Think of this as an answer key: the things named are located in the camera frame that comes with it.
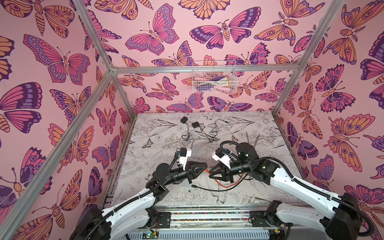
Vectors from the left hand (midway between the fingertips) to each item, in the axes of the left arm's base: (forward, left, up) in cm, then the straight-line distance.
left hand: (206, 166), depth 66 cm
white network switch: (+21, +6, -24) cm, 33 cm away
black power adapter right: (+45, +5, -24) cm, 51 cm away
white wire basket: (+57, -7, +9) cm, 58 cm away
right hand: (-1, -2, -3) cm, 4 cm away
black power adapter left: (+49, +14, -23) cm, 56 cm away
